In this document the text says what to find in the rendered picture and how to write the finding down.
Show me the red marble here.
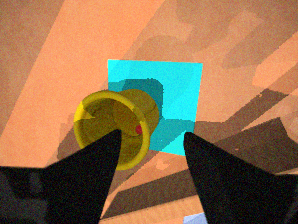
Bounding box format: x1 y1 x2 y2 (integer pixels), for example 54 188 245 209
135 125 142 135

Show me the yellow cup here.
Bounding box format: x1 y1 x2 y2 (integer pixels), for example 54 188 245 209
73 89 159 171

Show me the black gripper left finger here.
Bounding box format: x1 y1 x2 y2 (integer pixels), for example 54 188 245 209
0 129 122 224

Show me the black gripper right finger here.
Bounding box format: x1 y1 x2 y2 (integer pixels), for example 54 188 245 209
183 132 298 224

